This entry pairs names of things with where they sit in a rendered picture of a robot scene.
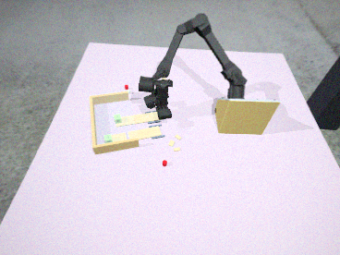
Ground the white flat strip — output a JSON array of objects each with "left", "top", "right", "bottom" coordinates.
[{"left": 137, "top": 126, "right": 162, "bottom": 140}]

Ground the pale yellow speckled strip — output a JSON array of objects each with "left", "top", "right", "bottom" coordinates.
[{"left": 134, "top": 112, "right": 160, "bottom": 124}]

